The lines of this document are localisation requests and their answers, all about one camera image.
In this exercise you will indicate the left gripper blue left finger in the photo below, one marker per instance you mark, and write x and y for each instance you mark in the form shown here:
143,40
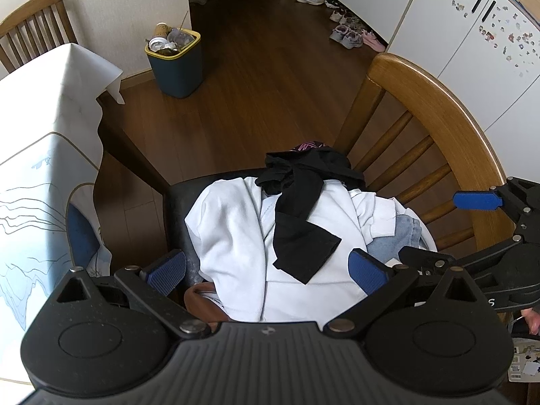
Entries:
166,273

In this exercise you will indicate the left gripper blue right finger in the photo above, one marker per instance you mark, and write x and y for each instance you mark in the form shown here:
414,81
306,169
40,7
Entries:
369,273

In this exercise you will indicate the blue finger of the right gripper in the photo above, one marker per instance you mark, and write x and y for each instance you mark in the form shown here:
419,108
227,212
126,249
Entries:
477,200

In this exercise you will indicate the black t-shirt pink print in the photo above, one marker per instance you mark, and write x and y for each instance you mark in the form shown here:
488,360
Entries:
297,177

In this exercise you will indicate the person's right hand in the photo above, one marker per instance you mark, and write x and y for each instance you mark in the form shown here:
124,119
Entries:
532,319

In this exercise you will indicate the light blue jeans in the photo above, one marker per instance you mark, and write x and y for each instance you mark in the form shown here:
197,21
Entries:
408,233

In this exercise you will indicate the near wooden chair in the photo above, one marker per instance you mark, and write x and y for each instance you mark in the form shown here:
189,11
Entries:
468,155

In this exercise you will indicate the wooden chair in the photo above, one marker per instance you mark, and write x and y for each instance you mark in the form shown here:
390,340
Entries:
33,29
468,155

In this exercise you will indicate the white sweatshirt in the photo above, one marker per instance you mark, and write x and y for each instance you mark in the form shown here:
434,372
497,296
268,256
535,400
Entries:
232,228

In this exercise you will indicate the white refrigerator with magnets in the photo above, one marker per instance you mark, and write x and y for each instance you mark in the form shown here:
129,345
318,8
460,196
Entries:
487,53

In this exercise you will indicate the white blue patterned tablecloth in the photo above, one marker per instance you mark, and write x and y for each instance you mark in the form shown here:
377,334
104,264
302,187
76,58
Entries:
51,154

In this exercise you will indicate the pink grey shoes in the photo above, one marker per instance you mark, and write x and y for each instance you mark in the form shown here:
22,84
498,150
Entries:
354,39

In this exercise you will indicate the dark teal waste bin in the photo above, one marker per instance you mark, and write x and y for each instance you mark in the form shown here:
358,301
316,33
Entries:
175,58

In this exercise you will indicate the far wooden chair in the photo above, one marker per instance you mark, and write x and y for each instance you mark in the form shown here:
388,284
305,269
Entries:
33,29

